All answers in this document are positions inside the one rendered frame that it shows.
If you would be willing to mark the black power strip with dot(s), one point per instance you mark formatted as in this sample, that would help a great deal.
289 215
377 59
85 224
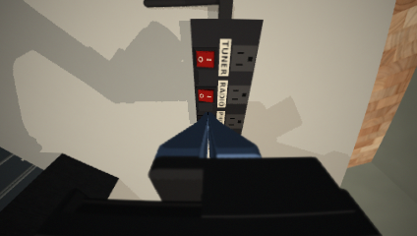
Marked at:
224 57

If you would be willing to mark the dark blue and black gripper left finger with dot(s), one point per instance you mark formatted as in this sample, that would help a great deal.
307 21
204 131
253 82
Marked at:
189 142

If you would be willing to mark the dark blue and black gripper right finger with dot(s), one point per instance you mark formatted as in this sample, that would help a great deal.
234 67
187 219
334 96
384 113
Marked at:
227 143

